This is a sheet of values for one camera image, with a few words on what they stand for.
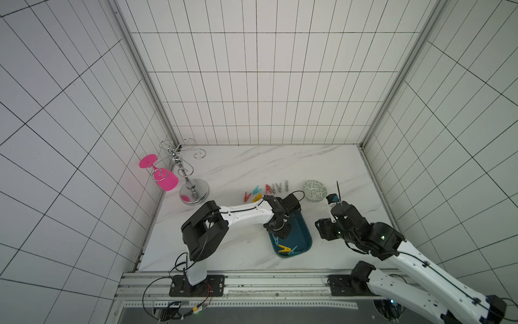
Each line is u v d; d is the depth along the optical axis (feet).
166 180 2.93
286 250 2.65
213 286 2.37
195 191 3.20
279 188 3.30
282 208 2.04
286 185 3.30
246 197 3.20
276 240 2.73
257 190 3.29
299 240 2.75
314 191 3.21
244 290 2.38
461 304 1.31
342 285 2.30
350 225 1.76
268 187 3.30
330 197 2.16
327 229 2.11
